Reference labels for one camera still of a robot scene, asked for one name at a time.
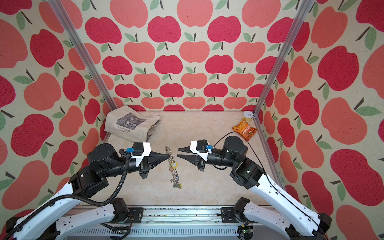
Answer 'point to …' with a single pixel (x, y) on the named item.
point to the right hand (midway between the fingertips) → (184, 148)
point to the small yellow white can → (248, 115)
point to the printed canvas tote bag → (128, 121)
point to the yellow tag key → (174, 165)
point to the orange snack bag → (245, 130)
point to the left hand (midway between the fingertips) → (169, 157)
